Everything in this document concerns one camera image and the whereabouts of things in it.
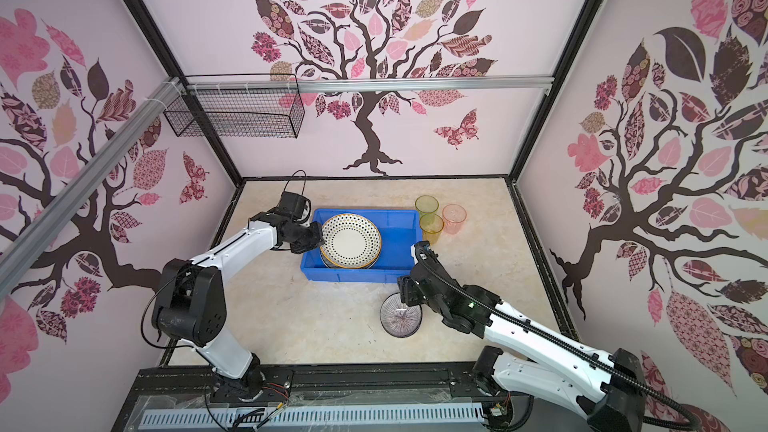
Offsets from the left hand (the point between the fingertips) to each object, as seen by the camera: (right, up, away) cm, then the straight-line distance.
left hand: (325, 243), depth 91 cm
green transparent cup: (+34, +12, +16) cm, 39 cm away
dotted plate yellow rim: (+7, 0, +6) cm, 10 cm away
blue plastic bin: (+24, +4, +14) cm, 28 cm away
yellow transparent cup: (+35, +5, +10) cm, 36 cm away
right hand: (+25, -7, -15) cm, 29 cm away
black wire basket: (-28, +44, +4) cm, 52 cm away
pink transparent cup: (+42, +9, +7) cm, 43 cm away
